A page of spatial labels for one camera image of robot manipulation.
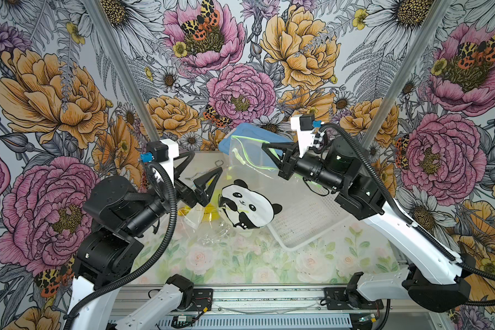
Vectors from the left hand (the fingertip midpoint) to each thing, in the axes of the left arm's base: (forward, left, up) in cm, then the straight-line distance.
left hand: (208, 168), depth 50 cm
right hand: (+5, -13, 0) cm, 14 cm away
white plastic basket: (+11, -36, -48) cm, 61 cm away
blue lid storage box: (+52, -13, -31) cm, 62 cm away
